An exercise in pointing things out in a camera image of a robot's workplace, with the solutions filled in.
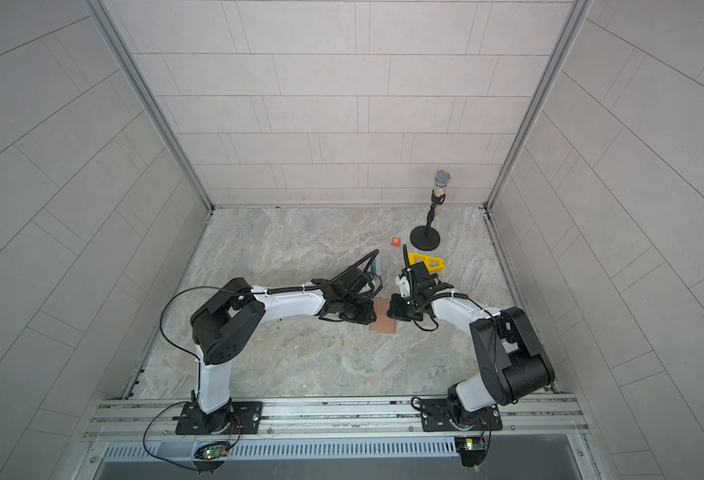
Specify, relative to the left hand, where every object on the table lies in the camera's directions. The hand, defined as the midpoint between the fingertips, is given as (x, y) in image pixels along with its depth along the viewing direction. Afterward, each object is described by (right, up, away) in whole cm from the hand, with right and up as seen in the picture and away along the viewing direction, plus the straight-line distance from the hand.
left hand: (384, 318), depth 87 cm
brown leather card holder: (0, -1, -1) cm, 2 cm away
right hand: (+1, +1, +1) cm, 2 cm away
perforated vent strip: (+7, -24, -19) cm, 32 cm away
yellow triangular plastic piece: (+15, +15, +13) cm, 25 cm away
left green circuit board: (-39, -22, -23) cm, 50 cm away
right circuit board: (+19, -24, -19) cm, 37 cm away
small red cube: (+5, +22, +18) cm, 28 cm away
